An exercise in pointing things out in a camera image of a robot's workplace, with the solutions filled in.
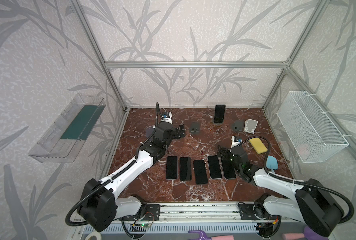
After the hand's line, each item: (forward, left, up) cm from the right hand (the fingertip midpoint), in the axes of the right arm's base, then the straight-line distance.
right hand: (224, 142), depth 88 cm
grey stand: (+19, +17, -12) cm, 28 cm away
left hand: (+5, +26, +15) cm, 31 cm away
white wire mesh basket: (-11, -33, +24) cm, 42 cm away
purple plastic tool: (-45, +14, -10) cm, 48 cm away
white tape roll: (-44, +64, -9) cm, 78 cm away
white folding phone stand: (+16, -21, -5) cm, 27 cm away
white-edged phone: (-12, +6, -10) cm, 17 cm away
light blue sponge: (-9, -29, -10) cm, 32 cm away
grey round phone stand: (+19, -15, -9) cm, 26 cm away
